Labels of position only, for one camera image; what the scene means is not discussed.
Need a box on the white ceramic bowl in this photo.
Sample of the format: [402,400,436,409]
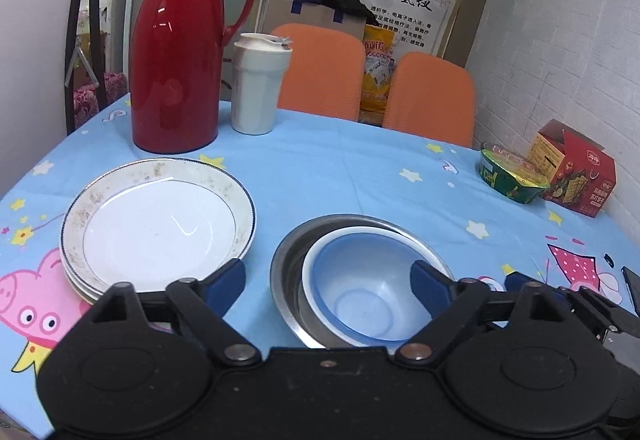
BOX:
[300,225,454,350]

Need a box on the white patterned top plate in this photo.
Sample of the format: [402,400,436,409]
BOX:
[60,157,257,293]

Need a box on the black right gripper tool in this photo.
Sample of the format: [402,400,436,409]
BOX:
[485,273,639,439]

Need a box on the stainless steel bowl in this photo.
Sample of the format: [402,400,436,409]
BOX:
[270,215,454,350]

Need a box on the white lower plate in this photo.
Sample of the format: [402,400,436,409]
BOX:
[62,261,103,304]

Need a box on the green instant noodle cup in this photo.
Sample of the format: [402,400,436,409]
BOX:
[480,143,550,204]

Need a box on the blue cartoon tablecloth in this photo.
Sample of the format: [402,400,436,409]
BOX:
[0,90,640,438]

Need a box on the red cardboard food box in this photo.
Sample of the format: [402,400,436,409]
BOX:
[526,119,616,218]

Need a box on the right orange chair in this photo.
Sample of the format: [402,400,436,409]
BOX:
[382,52,476,147]

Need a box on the orange chair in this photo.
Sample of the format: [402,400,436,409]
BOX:
[272,24,366,121]
[382,52,476,147]

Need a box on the white travel cup with lid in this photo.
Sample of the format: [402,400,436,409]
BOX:
[231,33,293,135]

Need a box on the left orange chair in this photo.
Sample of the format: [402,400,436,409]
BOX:
[272,24,366,121]

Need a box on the yellow snack bag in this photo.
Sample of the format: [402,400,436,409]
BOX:
[360,25,395,114]

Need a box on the white poster with Chinese text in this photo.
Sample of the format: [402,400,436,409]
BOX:
[264,0,459,58]

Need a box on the brown cardboard box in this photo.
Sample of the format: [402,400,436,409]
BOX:
[258,0,366,40]

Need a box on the red thermos jug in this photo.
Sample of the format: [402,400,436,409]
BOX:
[130,0,255,154]

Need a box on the black metal rack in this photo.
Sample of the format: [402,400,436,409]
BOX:
[63,0,111,135]

